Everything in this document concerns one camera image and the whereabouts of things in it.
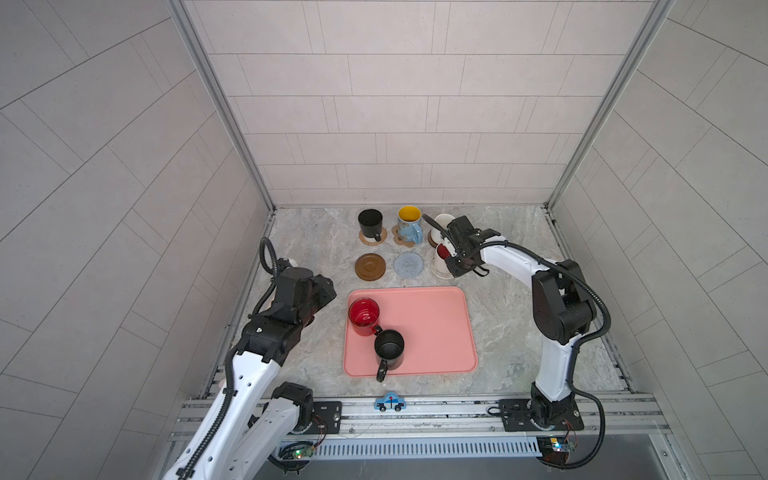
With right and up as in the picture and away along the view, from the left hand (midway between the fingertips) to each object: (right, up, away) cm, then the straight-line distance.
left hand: (334, 279), depth 74 cm
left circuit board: (-5, -36, -10) cm, 38 cm away
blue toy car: (+14, -29, -2) cm, 33 cm away
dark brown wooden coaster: (+7, 0, +25) cm, 26 cm away
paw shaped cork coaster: (+16, +9, +32) cm, 37 cm away
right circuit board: (+53, -37, -5) cm, 65 cm away
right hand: (+34, +1, +22) cm, 41 cm away
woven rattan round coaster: (+7, +8, +29) cm, 31 cm away
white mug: (+28, +15, +6) cm, 32 cm away
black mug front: (+14, -20, +6) cm, 25 cm away
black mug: (+6, +15, +27) cm, 32 cm away
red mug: (+6, -13, +12) cm, 18 cm away
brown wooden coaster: (+27, +9, +31) cm, 42 cm away
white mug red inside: (+29, +1, +18) cm, 34 cm away
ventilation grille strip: (+22, -38, -6) cm, 44 cm away
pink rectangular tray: (+27, -15, +12) cm, 33 cm away
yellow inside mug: (+20, +13, +25) cm, 34 cm away
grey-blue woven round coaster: (+19, +1, +25) cm, 32 cm away
